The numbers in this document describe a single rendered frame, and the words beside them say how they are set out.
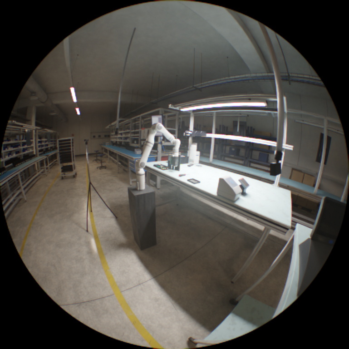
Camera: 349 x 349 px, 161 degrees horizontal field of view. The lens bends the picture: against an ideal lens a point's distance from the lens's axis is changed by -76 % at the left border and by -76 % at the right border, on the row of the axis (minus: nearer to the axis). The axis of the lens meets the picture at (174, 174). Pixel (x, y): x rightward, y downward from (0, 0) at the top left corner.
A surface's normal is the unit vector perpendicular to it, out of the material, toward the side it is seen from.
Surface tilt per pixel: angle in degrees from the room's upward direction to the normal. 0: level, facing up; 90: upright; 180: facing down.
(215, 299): 0
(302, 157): 90
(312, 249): 24
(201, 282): 0
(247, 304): 0
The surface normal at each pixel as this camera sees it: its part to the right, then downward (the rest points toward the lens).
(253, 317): 0.06, -0.96
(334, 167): -0.77, 0.14
